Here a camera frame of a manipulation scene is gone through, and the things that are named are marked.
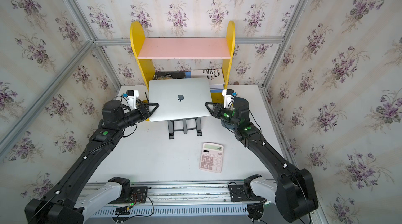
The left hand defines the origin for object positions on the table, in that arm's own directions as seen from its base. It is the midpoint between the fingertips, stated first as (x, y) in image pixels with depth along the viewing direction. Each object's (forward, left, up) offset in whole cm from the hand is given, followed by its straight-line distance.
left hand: (161, 108), depth 70 cm
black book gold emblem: (+38, +8, -13) cm, 41 cm away
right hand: (+3, -21, -2) cm, 22 cm away
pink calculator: (-13, -24, -27) cm, 38 cm away
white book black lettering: (+34, -28, -11) cm, 46 cm away
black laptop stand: (+5, 0, -26) cm, 27 cm away
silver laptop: (+6, -8, +1) cm, 10 cm away
